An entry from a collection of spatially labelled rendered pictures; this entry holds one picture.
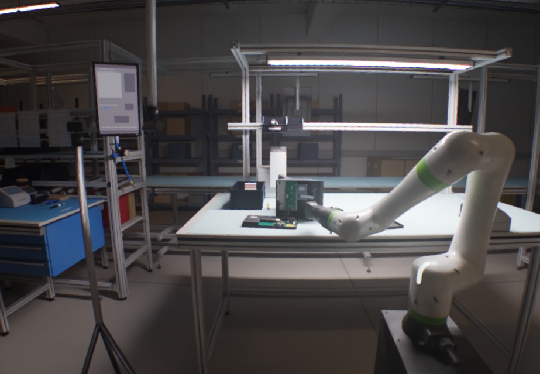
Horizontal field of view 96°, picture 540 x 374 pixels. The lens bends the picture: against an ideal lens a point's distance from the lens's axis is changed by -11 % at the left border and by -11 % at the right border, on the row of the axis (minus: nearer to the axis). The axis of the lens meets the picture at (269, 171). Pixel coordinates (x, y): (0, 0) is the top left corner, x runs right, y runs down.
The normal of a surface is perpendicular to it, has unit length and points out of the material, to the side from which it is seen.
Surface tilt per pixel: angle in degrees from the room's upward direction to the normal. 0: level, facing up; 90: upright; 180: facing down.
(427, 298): 90
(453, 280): 88
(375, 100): 90
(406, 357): 0
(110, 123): 101
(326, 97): 90
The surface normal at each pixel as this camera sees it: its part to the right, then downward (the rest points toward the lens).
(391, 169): -0.04, 0.13
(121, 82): 0.38, 0.31
